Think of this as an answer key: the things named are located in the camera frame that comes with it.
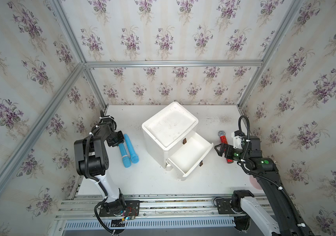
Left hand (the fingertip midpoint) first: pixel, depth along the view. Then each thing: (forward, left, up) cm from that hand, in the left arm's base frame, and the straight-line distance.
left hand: (120, 142), depth 95 cm
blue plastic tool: (-12, -11, +2) cm, 16 cm away
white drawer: (-12, -44, +4) cm, 46 cm away
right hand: (-12, -62, +14) cm, 65 cm away
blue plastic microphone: (-13, -6, +2) cm, 15 cm away
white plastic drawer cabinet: (-7, -29, +21) cm, 37 cm away
